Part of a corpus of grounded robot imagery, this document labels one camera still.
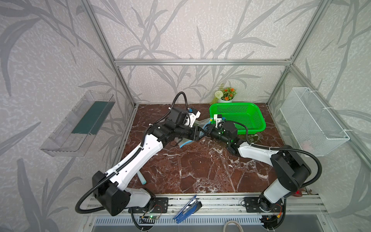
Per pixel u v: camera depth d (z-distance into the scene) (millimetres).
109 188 377
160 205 727
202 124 819
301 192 756
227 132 666
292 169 454
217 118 801
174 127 544
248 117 1118
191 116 652
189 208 719
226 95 1083
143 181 798
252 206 726
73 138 626
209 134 737
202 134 693
